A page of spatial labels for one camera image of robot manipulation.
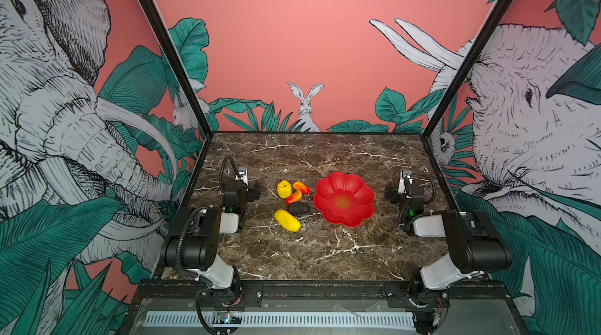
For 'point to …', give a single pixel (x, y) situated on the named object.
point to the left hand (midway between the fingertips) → (242, 176)
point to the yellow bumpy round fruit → (284, 189)
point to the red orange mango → (304, 188)
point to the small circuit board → (227, 317)
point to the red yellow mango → (293, 198)
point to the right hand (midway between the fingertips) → (399, 179)
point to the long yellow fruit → (287, 221)
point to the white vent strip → (283, 319)
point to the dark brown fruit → (299, 208)
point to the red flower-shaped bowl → (344, 199)
